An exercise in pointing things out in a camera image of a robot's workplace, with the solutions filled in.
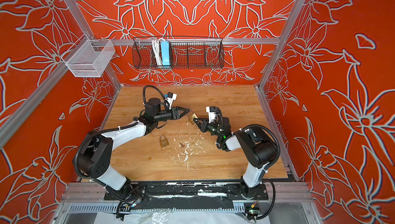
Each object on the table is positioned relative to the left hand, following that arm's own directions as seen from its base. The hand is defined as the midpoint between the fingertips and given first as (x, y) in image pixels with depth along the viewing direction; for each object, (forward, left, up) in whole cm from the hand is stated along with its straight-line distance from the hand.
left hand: (187, 110), depth 80 cm
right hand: (-1, -3, -7) cm, 8 cm away
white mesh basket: (+28, +63, +12) cm, 70 cm away
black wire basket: (+40, +10, +10) cm, 42 cm away
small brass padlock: (-10, +14, -19) cm, 25 cm away
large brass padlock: (0, -1, -8) cm, 8 cm away
